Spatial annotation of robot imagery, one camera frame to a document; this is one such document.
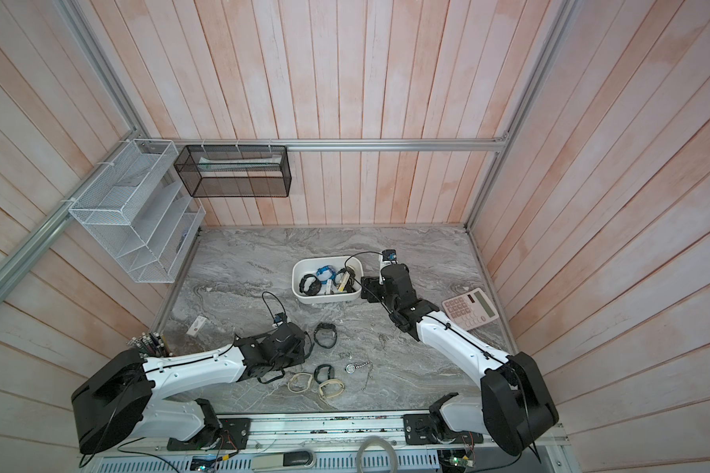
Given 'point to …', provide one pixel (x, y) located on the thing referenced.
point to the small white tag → (196, 325)
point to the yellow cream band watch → (328, 381)
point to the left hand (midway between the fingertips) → (301, 355)
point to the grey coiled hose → (375, 440)
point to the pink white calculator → (469, 309)
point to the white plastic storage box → (309, 265)
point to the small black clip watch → (328, 289)
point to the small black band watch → (330, 375)
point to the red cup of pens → (150, 345)
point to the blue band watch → (323, 268)
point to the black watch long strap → (325, 325)
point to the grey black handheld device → (277, 461)
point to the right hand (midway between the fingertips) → (373, 276)
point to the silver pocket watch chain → (350, 369)
